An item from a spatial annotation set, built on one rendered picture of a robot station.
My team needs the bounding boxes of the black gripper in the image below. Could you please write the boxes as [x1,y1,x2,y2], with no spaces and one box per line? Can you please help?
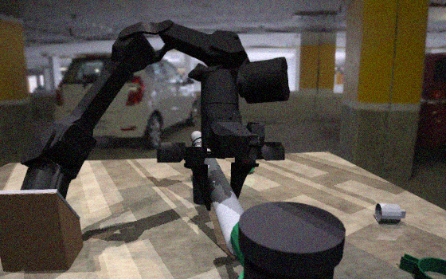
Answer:
[157,103,285,210]

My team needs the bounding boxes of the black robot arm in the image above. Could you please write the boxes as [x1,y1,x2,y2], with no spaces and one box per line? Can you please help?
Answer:
[20,20,290,200]

